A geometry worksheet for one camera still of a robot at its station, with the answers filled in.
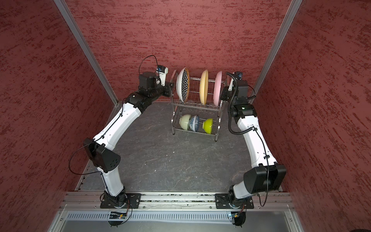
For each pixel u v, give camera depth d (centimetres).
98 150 45
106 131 48
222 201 74
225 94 67
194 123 91
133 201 74
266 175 40
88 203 74
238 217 71
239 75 61
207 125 92
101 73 101
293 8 72
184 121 92
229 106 55
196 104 83
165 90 68
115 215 73
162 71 64
